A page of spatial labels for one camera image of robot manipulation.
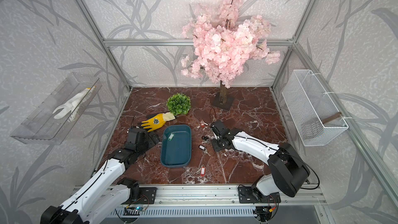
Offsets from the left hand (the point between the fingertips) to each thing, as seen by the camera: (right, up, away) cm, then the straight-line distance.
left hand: (154, 138), depth 85 cm
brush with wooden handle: (+80, +8, -12) cm, 81 cm away
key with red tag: (+26, +6, +15) cm, 31 cm away
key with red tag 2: (+28, -16, -4) cm, 32 cm away
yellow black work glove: (-3, +8, +15) cm, 17 cm away
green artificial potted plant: (+12, +19, +9) cm, 24 cm away
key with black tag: (+27, -6, +5) cm, 28 cm away
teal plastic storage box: (+11, -6, +6) cm, 14 cm away
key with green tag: (+7, -1, +9) cm, 12 cm away
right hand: (+35, -4, +3) cm, 35 cm away
